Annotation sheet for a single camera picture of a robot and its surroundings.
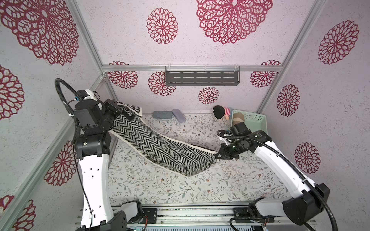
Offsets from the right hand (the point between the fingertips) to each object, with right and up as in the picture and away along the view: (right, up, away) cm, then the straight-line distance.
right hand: (215, 155), depth 73 cm
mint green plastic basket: (+39, +19, +39) cm, 59 cm away
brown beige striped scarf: (+25, +22, +37) cm, 50 cm away
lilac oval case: (-20, +24, +43) cm, 54 cm away
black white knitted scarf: (-18, -1, -2) cm, 18 cm away
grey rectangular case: (-33, +25, +43) cm, 60 cm away
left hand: (-45, +26, -12) cm, 53 cm away
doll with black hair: (+12, +27, +40) cm, 50 cm away
